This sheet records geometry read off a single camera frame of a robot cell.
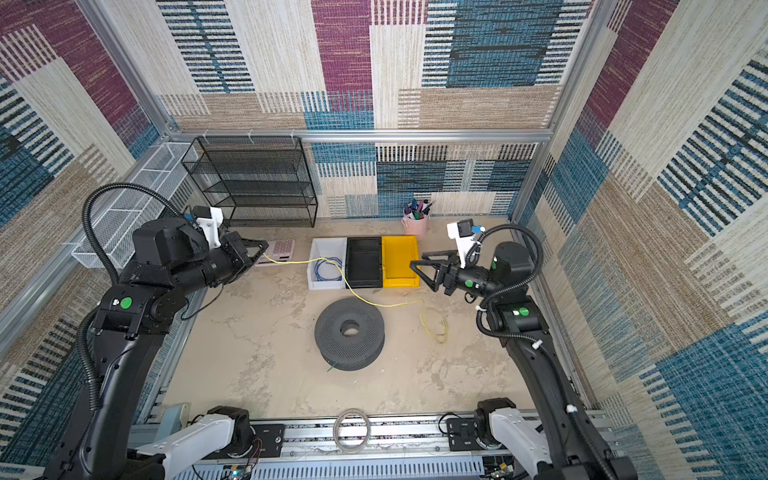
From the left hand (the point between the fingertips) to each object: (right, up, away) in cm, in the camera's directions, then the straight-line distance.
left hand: (269, 237), depth 62 cm
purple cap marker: (+31, +12, +46) cm, 57 cm away
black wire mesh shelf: (-22, +22, +48) cm, 57 cm away
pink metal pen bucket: (+35, +6, +52) cm, 63 cm away
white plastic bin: (+3, -11, +41) cm, 42 cm away
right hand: (+31, -6, +4) cm, 31 cm away
